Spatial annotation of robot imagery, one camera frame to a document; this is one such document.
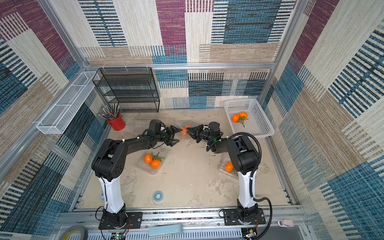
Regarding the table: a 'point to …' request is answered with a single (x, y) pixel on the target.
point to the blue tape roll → (158, 196)
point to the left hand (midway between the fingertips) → (183, 133)
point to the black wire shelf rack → (133, 89)
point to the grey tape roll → (83, 230)
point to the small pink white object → (286, 223)
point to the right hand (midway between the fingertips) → (187, 129)
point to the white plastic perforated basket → (257, 122)
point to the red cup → (117, 124)
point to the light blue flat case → (163, 230)
